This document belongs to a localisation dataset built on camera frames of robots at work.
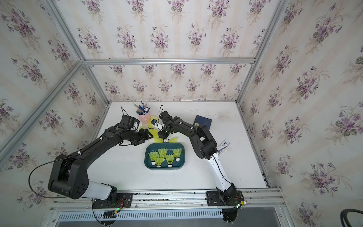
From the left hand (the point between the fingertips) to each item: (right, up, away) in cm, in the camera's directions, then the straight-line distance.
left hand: (152, 138), depth 85 cm
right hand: (+5, +1, +15) cm, 16 cm away
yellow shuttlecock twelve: (+13, -3, +11) cm, 17 cm away
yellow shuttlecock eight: (+16, -9, +1) cm, 18 cm away
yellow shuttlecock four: (+11, -12, -1) cm, 16 cm away
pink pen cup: (-8, +12, +15) cm, 21 cm away
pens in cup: (-10, +18, +16) cm, 26 cm away
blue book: (+33, +10, +21) cm, 40 cm away
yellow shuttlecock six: (0, -10, -1) cm, 10 cm away
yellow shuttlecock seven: (+6, -8, +1) cm, 11 cm away
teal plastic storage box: (+1, -6, +1) cm, 6 cm away
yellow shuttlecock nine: (+4, -14, +3) cm, 15 cm away
